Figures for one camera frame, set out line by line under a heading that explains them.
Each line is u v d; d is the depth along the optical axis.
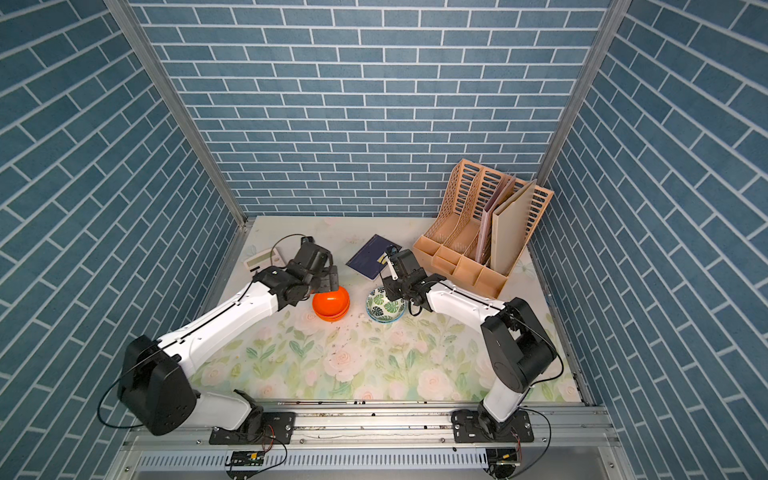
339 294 0.89
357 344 0.89
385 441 0.74
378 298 0.94
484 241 0.90
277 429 0.73
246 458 0.72
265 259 1.05
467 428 0.74
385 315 0.91
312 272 0.64
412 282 0.68
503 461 0.71
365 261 1.08
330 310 0.89
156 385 0.40
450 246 1.03
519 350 0.46
